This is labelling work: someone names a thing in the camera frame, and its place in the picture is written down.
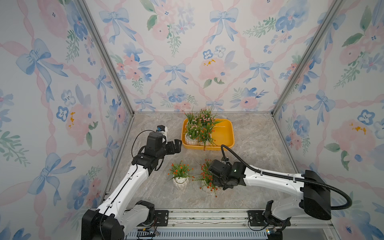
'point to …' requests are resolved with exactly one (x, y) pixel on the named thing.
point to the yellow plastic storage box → (223, 135)
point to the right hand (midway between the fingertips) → (208, 177)
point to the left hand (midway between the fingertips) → (175, 141)
